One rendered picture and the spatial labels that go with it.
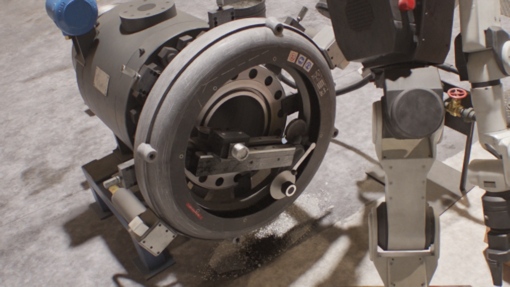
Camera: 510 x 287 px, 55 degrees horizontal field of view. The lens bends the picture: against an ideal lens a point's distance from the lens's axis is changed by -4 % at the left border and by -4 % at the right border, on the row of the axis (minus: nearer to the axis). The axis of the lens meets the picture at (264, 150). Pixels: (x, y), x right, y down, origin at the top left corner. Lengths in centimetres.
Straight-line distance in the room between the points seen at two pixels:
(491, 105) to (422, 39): 22
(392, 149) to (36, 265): 163
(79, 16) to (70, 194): 105
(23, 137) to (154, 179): 198
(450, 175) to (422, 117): 129
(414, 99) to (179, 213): 79
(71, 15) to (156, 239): 87
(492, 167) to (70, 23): 148
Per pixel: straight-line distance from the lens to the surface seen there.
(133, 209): 170
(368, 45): 125
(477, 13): 120
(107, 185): 156
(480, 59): 121
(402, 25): 121
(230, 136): 145
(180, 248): 219
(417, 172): 140
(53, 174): 290
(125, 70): 143
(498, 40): 119
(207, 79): 141
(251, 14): 341
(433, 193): 231
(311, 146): 177
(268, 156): 164
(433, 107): 114
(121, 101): 179
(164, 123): 140
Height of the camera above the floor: 154
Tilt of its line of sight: 36 degrees down
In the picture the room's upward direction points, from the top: 9 degrees counter-clockwise
